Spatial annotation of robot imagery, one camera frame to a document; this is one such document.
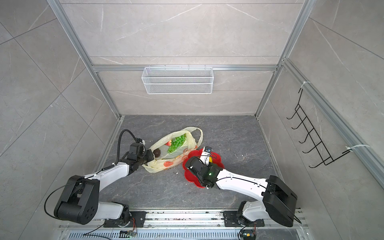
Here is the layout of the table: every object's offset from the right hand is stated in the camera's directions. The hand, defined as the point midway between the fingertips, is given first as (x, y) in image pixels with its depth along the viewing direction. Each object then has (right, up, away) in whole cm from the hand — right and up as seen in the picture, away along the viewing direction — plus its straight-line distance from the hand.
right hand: (195, 159), depth 83 cm
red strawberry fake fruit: (-18, +7, +14) cm, 24 cm away
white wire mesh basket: (-12, +50, +17) cm, 55 cm away
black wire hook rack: (+54, +11, -20) cm, 58 cm away
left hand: (-27, +4, +9) cm, 29 cm away
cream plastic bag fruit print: (-17, -3, +5) cm, 18 cm away
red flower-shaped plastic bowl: (-1, -2, -21) cm, 21 cm away
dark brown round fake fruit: (-25, +2, +10) cm, 27 cm away
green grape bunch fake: (-13, +8, +17) cm, 23 cm away
